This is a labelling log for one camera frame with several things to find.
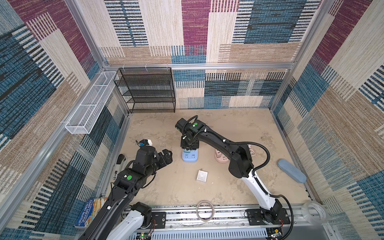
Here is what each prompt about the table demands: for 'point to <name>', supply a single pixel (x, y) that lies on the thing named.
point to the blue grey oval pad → (292, 171)
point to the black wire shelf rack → (147, 90)
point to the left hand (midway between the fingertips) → (166, 155)
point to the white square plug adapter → (202, 176)
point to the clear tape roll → (307, 217)
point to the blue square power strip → (190, 156)
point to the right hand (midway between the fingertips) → (189, 148)
